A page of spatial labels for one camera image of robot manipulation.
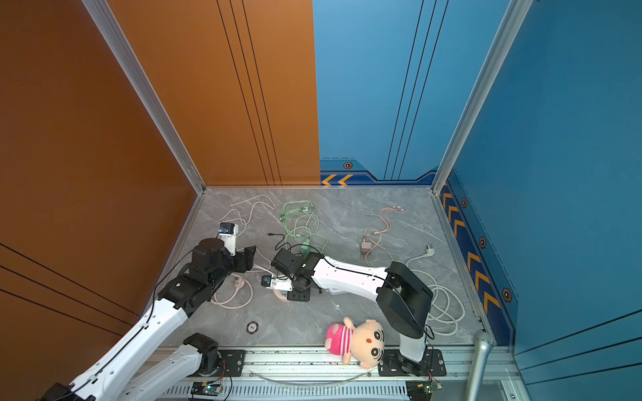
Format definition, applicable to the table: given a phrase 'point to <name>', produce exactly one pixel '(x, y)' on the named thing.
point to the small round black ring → (252, 327)
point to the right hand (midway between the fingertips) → (296, 285)
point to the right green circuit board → (421, 390)
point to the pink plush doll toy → (364, 343)
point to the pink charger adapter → (365, 246)
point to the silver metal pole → (483, 344)
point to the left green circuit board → (206, 388)
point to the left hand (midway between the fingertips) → (246, 243)
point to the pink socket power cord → (237, 282)
